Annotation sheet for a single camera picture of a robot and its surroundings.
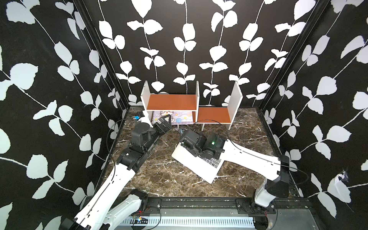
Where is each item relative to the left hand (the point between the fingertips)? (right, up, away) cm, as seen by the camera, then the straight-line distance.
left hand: (166, 117), depth 69 cm
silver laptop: (+22, -31, +17) cm, 42 cm away
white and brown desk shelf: (+6, +6, +31) cm, 32 cm away
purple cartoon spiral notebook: (+4, +1, +29) cm, 29 cm away
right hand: (+15, -12, +5) cm, 20 cm away
